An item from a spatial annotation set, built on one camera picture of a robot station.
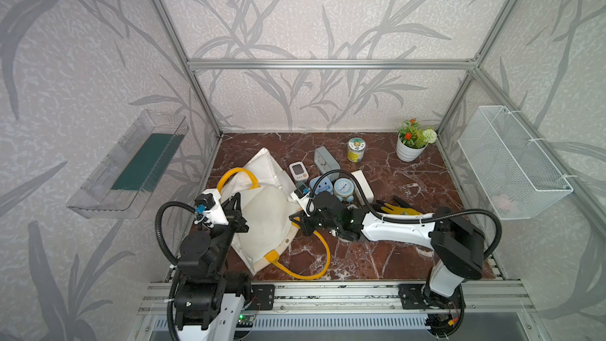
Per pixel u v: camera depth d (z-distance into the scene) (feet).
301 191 2.27
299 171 3.34
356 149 3.43
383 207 2.99
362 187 3.09
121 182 2.08
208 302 1.46
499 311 2.48
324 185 3.16
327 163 3.23
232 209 1.89
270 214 2.76
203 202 1.64
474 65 3.07
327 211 2.00
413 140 3.25
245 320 2.32
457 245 1.46
